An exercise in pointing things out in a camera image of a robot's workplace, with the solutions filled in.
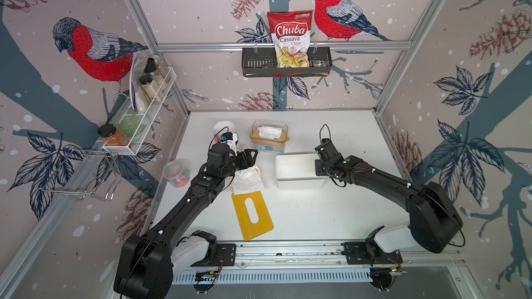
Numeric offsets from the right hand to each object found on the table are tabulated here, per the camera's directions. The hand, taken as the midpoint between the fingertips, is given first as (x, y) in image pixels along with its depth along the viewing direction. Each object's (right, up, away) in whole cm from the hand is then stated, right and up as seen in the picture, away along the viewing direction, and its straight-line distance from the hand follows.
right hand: (319, 163), depth 90 cm
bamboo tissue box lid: (-28, +10, +13) cm, 32 cm away
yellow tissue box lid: (-30, -25, -10) cm, 40 cm away
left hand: (-28, +8, -9) cm, 30 cm away
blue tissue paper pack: (-22, +6, +11) cm, 25 cm away
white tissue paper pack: (-31, -7, -4) cm, 32 cm away
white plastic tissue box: (-9, -5, +6) cm, 11 cm away
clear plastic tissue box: (-22, +14, +8) cm, 28 cm away
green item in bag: (-70, +18, -20) cm, 75 cm away
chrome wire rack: (-73, +4, -33) cm, 81 cm away
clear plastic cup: (-62, -4, -3) cm, 62 cm away
